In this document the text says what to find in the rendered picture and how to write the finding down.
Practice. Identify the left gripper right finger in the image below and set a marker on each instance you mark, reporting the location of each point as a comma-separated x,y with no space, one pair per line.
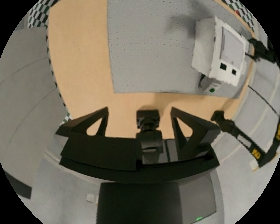
204,132

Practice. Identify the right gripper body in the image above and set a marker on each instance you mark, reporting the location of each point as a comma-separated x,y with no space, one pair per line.
255,57

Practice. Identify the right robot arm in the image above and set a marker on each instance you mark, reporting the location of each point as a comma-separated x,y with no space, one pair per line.
259,154

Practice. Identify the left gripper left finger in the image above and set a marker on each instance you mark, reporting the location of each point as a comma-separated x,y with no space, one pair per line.
81,124

